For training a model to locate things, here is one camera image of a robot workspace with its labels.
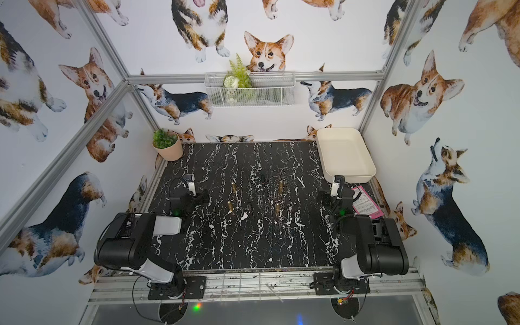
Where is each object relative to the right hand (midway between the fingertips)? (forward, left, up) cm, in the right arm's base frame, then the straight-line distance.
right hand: (329, 185), depth 93 cm
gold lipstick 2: (+3, +22, -6) cm, 23 cm away
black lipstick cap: (+12, +32, -10) cm, 35 cm away
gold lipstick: (+2, +45, -5) cm, 45 cm away
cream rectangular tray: (+28, -15, -8) cm, 32 cm away
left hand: (+2, +61, +1) cm, 61 cm away
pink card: (-6, -17, -8) cm, 20 cm away
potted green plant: (+21, +80, +7) cm, 83 cm away
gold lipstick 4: (-9, +24, -5) cm, 26 cm away
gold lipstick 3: (-8, +45, -4) cm, 46 cm away
